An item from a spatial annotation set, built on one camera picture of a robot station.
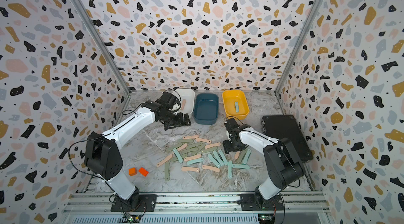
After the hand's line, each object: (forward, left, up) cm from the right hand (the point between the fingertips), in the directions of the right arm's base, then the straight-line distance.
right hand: (231, 148), depth 91 cm
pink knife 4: (-4, -3, 0) cm, 5 cm away
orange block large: (-14, +47, 0) cm, 49 cm away
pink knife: (-7, +36, 0) cm, 36 cm away
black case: (+13, -30, +3) cm, 33 cm away
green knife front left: (-14, +34, 0) cm, 37 cm away
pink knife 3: (-11, +11, -2) cm, 16 cm away
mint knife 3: (-8, +20, 0) cm, 22 cm away
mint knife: (+32, -6, -1) cm, 33 cm away
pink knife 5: (+2, +10, -1) cm, 10 cm away
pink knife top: (+8, +24, -1) cm, 25 cm away
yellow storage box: (+45, -1, -3) cm, 45 cm away
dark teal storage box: (+29, +16, +1) cm, 33 cm away
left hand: (+7, +25, +14) cm, 30 cm away
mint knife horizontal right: (-9, -5, -1) cm, 11 cm away
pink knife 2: (-12, +21, 0) cm, 24 cm away
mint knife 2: (-2, -10, -1) cm, 10 cm away
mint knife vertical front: (-12, +1, -1) cm, 12 cm away
